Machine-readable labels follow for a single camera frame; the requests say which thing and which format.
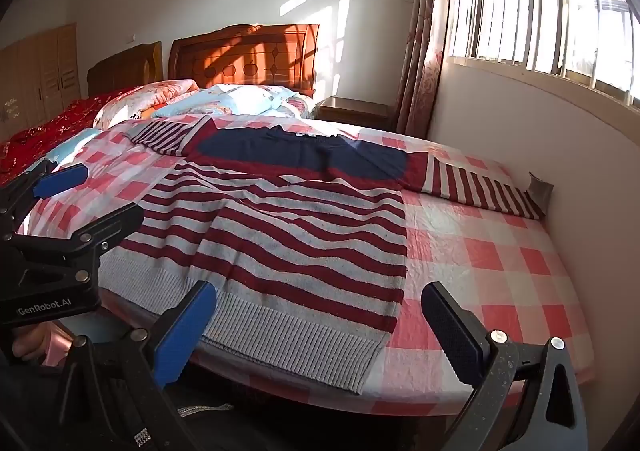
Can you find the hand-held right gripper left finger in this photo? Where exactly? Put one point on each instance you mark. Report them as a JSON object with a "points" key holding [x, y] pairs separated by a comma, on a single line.
{"points": [[185, 331]]}

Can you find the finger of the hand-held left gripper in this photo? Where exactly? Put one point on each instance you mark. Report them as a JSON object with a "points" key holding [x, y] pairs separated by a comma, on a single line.
{"points": [[60, 180], [107, 228]]}

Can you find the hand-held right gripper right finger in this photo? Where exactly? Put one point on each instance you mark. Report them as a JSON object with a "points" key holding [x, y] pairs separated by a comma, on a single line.
{"points": [[452, 331]]}

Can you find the red grey striped sweater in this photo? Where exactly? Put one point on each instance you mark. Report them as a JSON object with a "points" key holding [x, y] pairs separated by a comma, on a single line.
{"points": [[300, 231]]}

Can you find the person's left hand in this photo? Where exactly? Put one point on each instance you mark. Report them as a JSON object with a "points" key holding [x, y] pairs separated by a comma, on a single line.
{"points": [[22, 346]]}

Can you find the red patterned blanket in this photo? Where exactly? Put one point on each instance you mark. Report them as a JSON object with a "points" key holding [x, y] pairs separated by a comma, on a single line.
{"points": [[45, 131]]}

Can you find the pink checkered bed sheet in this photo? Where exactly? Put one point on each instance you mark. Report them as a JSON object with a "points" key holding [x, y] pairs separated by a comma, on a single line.
{"points": [[500, 256]]}

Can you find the light wooden wardrobe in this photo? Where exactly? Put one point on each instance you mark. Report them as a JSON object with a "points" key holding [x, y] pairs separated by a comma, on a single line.
{"points": [[45, 71]]}

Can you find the pink floral pillow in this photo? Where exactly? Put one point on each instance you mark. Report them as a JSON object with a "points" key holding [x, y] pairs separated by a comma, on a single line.
{"points": [[145, 98]]}

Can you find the dark brown wooden headboard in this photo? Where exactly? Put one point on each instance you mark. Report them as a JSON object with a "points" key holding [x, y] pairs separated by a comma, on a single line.
{"points": [[125, 68]]}

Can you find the light blue floral quilt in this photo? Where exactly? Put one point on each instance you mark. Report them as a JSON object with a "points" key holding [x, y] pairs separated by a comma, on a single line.
{"points": [[240, 101]]}

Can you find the reddish carved wooden headboard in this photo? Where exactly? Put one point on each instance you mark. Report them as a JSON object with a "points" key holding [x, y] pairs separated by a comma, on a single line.
{"points": [[250, 56]]}

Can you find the wooden nightstand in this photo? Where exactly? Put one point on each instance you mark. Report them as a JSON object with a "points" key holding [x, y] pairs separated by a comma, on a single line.
{"points": [[355, 111]]}

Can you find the window with metal bars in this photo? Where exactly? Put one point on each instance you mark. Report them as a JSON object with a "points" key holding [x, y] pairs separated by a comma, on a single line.
{"points": [[550, 73]]}

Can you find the pink floral curtain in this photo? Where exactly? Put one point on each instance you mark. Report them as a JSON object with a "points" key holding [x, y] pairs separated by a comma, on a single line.
{"points": [[425, 56]]}

